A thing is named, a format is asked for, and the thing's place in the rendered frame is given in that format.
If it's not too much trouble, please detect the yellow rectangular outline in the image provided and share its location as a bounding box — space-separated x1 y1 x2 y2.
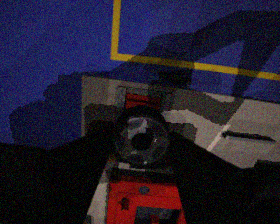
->
110 0 280 81

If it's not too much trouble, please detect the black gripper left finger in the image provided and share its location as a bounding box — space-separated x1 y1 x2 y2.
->
0 126 114 224

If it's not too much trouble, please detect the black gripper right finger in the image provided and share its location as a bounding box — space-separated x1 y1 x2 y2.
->
169 132 280 224

